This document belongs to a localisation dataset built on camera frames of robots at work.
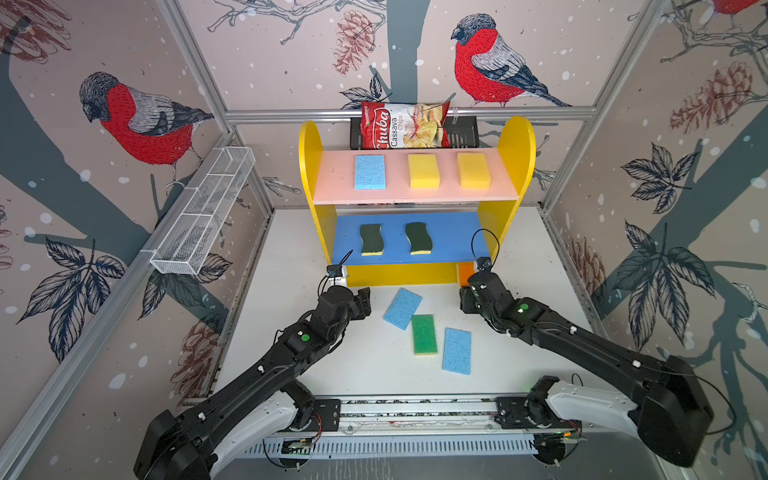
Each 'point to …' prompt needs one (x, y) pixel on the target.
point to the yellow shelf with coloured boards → (408, 217)
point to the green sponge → (424, 335)
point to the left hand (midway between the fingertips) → (360, 291)
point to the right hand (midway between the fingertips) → (463, 296)
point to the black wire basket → (460, 132)
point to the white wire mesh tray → (198, 227)
